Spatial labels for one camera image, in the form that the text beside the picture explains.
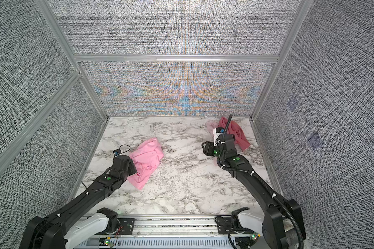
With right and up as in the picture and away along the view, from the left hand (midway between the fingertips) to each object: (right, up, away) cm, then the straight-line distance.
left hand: (132, 164), depth 87 cm
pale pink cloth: (+48, +23, +27) cm, 60 cm away
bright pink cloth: (+7, +4, +3) cm, 8 cm away
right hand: (+41, +12, -3) cm, 42 cm away
